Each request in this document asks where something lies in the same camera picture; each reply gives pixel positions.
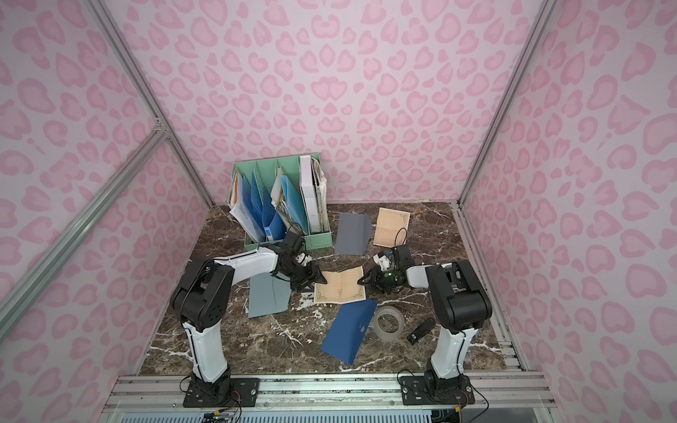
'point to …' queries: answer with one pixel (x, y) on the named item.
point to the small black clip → (420, 331)
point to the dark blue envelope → (348, 330)
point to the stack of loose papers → (319, 187)
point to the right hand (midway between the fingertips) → (360, 282)
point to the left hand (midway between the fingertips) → (324, 281)
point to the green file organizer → (277, 198)
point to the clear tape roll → (389, 337)
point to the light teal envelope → (268, 295)
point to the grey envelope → (353, 233)
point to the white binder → (311, 208)
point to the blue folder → (293, 204)
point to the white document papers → (241, 210)
